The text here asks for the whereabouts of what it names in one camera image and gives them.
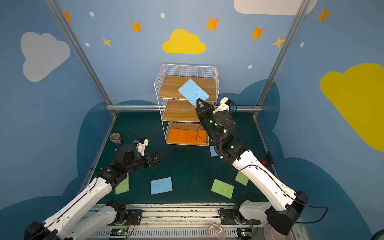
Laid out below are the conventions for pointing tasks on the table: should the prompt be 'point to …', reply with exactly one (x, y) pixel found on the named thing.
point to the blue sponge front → (161, 185)
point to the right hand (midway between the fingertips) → (198, 96)
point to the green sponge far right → (241, 178)
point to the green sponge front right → (222, 188)
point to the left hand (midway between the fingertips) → (160, 155)
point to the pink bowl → (270, 233)
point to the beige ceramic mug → (115, 138)
